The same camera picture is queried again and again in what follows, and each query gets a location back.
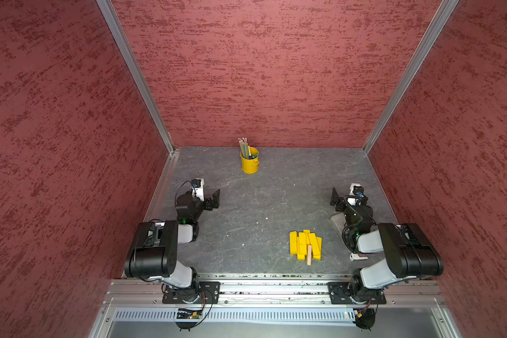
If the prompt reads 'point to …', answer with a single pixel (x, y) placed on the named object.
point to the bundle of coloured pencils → (244, 148)
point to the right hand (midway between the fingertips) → (343, 190)
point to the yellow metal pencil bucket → (250, 160)
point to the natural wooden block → (309, 255)
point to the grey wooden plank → (339, 219)
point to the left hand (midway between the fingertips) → (209, 191)
